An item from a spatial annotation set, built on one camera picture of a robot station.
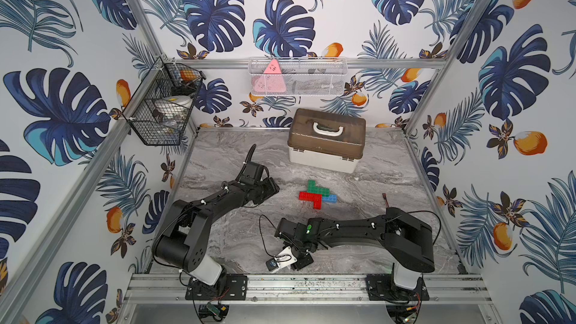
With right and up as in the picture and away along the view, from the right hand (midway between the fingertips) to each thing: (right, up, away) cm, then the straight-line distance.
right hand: (288, 255), depth 81 cm
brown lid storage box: (+15, +42, +9) cm, 46 cm away
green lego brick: (+10, +23, +16) cm, 30 cm away
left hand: (-5, +24, +10) cm, 26 cm away
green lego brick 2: (+15, +21, +14) cm, 29 cm away
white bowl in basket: (-41, +54, -1) cm, 68 cm away
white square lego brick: (-1, +5, -12) cm, 13 cm away
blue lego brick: (+18, +18, +13) cm, 29 cm away
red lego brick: (+8, +19, +11) cm, 24 cm away
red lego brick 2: (+12, +16, +10) cm, 22 cm away
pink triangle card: (-7, +66, +9) cm, 67 cm away
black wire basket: (-53, +68, +13) cm, 87 cm away
